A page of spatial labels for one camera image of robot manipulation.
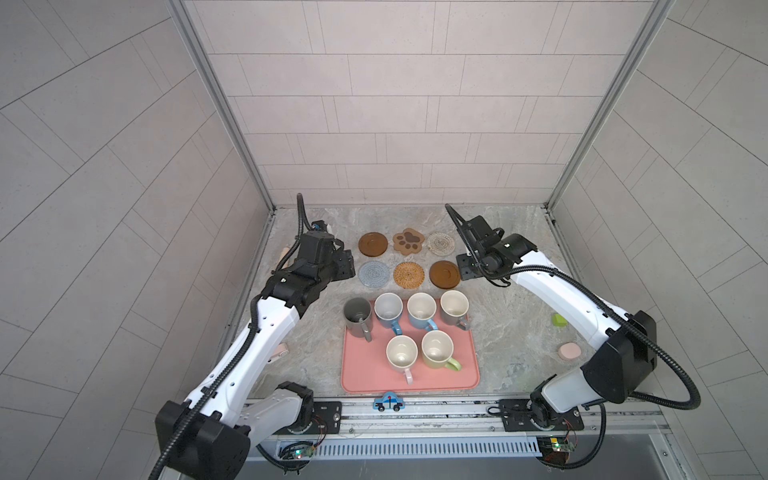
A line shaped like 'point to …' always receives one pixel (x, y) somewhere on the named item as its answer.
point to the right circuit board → (555, 449)
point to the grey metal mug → (357, 315)
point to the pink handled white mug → (401, 355)
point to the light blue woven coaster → (373, 274)
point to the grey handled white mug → (454, 305)
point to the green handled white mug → (437, 350)
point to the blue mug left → (388, 309)
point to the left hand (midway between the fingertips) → (350, 254)
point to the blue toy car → (389, 401)
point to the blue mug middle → (421, 308)
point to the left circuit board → (303, 452)
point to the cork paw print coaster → (409, 241)
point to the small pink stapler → (281, 349)
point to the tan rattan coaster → (408, 275)
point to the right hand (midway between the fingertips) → (464, 267)
